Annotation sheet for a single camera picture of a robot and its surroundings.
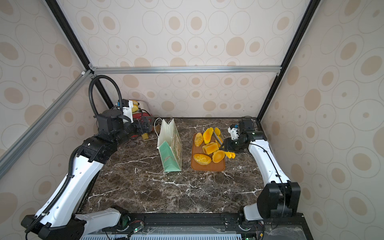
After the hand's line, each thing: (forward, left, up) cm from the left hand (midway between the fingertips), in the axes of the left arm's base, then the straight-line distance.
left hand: (149, 117), depth 65 cm
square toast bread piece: (+6, -30, -34) cm, 46 cm away
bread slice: (+20, -29, -36) cm, 51 cm away
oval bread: (-1, -25, -35) cm, 43 cm away
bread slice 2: (+13, -34, -25) cm, 44 cm away
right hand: (-1, -36, -22) cm, 42 cm away
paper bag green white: (-5, -8, -14) cm, 17 cm away
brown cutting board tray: (-4, -35, -40) cm, 53 cm away
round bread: (+1, -35, -35) cm, 49 cm away
